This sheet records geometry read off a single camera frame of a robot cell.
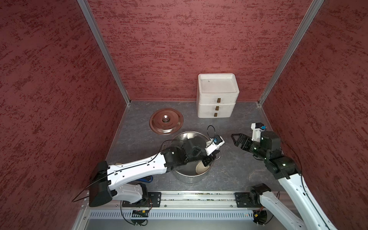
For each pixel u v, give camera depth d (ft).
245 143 2.04
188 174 2.19
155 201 2.40
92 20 2.49
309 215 1.33
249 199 2.37
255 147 1.96
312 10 2.36
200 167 2.62
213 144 1.81
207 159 1.90
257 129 2.09
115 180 1.32
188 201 2.47
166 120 3.49
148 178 2.60
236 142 2.11
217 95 3.02
